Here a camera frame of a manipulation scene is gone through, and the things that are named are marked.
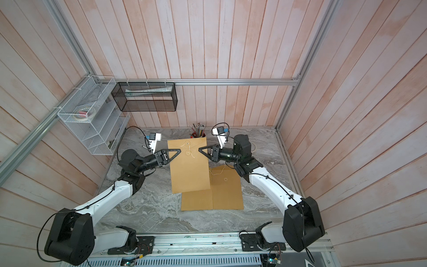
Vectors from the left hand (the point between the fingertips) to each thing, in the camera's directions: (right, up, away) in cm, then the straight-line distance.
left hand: (180, 154), depth 70 cm
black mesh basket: (-23, +31, +20) cm, 44 cm away
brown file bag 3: (+22, -18, +22) cm, 36 cm away
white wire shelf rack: (-43, +15, +9) cm, 46 cm away
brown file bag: (+4, -6, 0) cm, 7 cm away
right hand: (+8, +2, +1) cm, 9 cm away
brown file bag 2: (+8, -27, +19) cm, 34 cm away
